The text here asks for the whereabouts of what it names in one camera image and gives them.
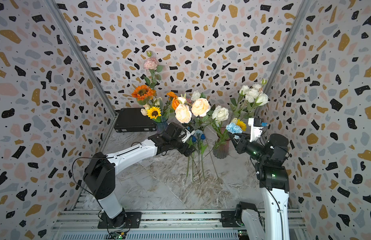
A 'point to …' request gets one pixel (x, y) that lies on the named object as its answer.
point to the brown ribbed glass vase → (221, 148)
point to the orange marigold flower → (171, 94)
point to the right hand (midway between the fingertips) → (229, 134)
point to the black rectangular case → (131, 119)
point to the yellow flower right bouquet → (242, 124)
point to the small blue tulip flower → (203, 146)
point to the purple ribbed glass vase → (161, 126)
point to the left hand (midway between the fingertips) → (192, 143)
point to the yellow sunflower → (153, 112)
